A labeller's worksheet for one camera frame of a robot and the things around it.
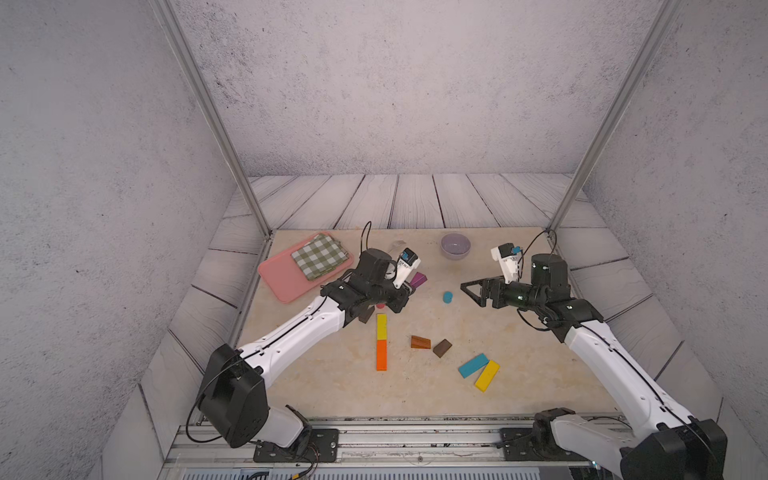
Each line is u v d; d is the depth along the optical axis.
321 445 0.73
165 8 0.69
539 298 0.59
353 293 0.59
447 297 0.99
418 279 0.78
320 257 1.11
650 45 0.75
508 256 0.68
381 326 0.94
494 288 0.66
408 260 0.68
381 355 0.89
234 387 0.41
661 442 0.37
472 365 0.87
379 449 0.74
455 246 1.13
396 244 1.15
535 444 0.71
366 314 0.96
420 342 0.91
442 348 0.89
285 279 1.08
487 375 0.84
